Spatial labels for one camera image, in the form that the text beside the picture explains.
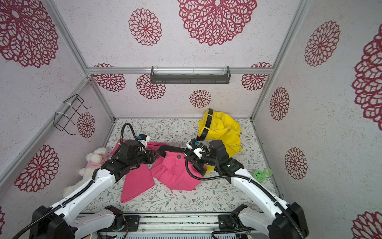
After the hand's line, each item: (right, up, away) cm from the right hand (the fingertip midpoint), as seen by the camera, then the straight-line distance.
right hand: (188, 151), depth 75 cm
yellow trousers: (+24, +12, +29) cm, 40 cm away
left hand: (-17, -2, +6) cm, 18 cm away
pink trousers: (-7, -11, +5) cm, 14 cm away
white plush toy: (-51, -5, +6) cm, 52 cm away
